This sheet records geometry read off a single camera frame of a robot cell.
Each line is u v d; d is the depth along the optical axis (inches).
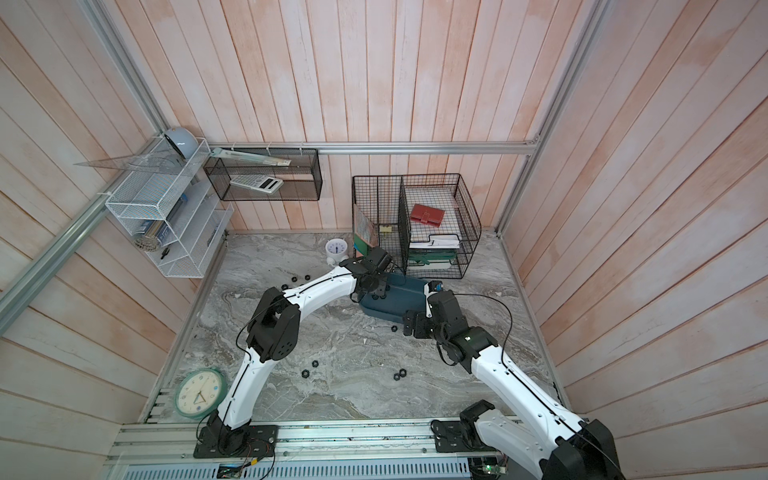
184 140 32.8
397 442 29.0
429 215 37.2
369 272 29.2
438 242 37.1
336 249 43.6
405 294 40.0
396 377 33.0
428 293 29.3
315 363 33.8
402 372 33.1
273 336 22.6
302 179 42.3
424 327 28.3
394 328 36.7
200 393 30.8
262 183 38.6
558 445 15.7
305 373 33.1
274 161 35.6
